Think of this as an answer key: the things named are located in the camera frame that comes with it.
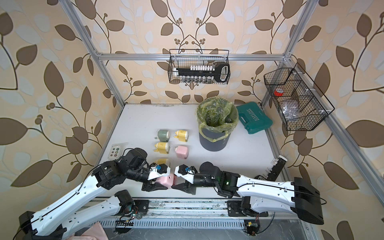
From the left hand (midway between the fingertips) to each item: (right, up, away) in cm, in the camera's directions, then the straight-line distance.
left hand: (165, 178), depth 66 cm
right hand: (+4, 0, +1) cm, 4 cm away
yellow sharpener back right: (+5, +16, +29) cm, 33 cm away
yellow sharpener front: (-5, +3, +16) cm, 17 cm away
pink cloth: (-33, -26, +2) cm, 42 cm away
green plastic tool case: (+54, +28, +39) cm, 72 cm away
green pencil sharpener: (-7, +16, +28) cm, 33 cm away
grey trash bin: (+22, +10, +29) cm, 38 cm away
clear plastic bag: (+61, +31, +7) cm, 69 cm away
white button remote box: (-36, +6, +25) cm, 44 cm away
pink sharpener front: (+2, +1, -5) cm, 5 cm away
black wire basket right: (+66, +33, +7) cm, 74 cm away
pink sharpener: (+5, +7, +23) cm, 24 cm away
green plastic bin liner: (+26, +29, +22) cm, 45 cm away
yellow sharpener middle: (-7, +9, +23) cm, 26 cm away
